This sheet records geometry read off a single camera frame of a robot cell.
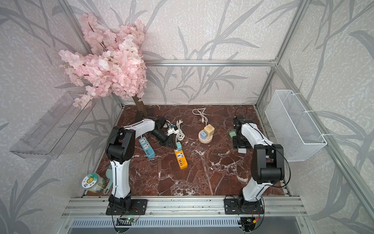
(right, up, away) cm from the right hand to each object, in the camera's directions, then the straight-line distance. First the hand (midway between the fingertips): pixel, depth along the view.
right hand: (241, 146), depth 89 cm
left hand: (-42, -1, +3) cm, 42 cm away
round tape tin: (-81, -15, -15) cm, 84 cm away
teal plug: (-39, 0, -1) cm, 39 cm away
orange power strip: (-38, -8, -1) cm, 38 cm away
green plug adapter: (-3, +6, +12) cm, 14 cm away
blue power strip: (-60, -1, +4) cm, 60 cm away
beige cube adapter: (-19, +10, +7) cm, 22 cm away
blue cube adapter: (-24, +6, +5) cm, 25 cm away
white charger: (-1, -2, -3) cm, 3 cm away
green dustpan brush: (-80, -16, -5) cm, 81 cm away
